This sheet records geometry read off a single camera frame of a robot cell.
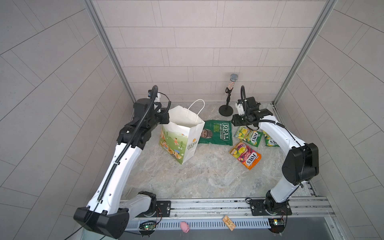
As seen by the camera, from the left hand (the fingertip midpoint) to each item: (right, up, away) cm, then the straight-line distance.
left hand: (168, 106), depth 68 cm
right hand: (+35, -7, +20) cm, 41 cm away
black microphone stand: (+35, 0, +43) cm, 55 cm away
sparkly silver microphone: (+35, +18, +20) cm, 44 cm away
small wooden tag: (+28, -53, -2) cm, 60 cm away
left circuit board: (-8, -53, -4) cm, 54 cm away
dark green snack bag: (+26, -16, +31) cm, 43 cm away
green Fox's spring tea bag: (+49, -18, +27) cm, 59 cm away
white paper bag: (+5, -16, +5) cm, 18 cm away
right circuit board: (+50, -55, 0) cm, 74 cm away
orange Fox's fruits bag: (+41, -28, +18) cm, 53 cm away
